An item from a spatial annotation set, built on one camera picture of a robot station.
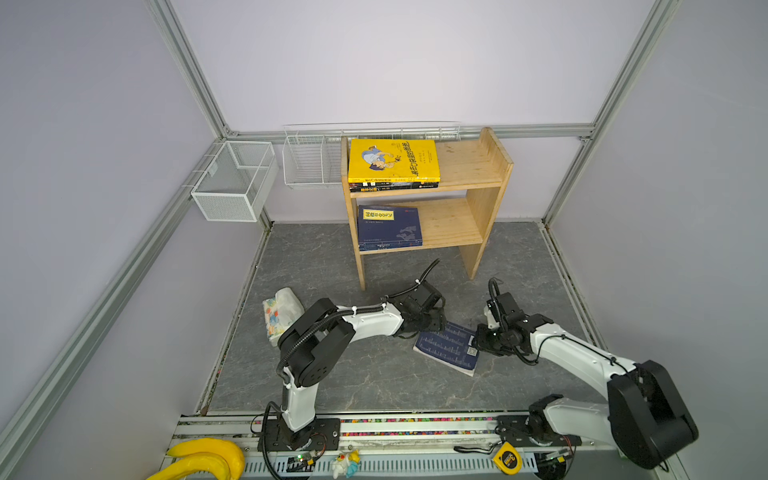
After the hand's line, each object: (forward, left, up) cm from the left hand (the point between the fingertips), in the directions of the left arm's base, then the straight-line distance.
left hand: (440, 326), depth 90 cm
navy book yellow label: (+22, +14, +21) cm, 34 cm away
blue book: (+17, +16, +21) cm, 31 cm away
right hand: (-6, -10, -1) cm, 12 cm away
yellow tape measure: (-34, -11, +1) cm, 35 cm away
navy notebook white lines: (-6, -3, -1) cm, 7 cm away
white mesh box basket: (+47, +65, +21) cm, 82 cm away
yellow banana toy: (-28, +60, +2) cm, 66 cm away
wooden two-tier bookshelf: (+29, -8, +18) cm, 35 cm away
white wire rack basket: (+48, +37, +31) cm, 68 cm away
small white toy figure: (-32, +27, +1) cm, 42 cm away
